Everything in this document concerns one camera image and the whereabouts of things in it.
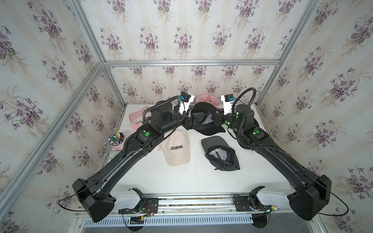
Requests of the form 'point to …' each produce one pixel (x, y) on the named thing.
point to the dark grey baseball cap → (219, 154)
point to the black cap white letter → (255, 123)
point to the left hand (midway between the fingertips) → (199, 110)
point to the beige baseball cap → (176, 148)
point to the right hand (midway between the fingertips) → (215, 109)
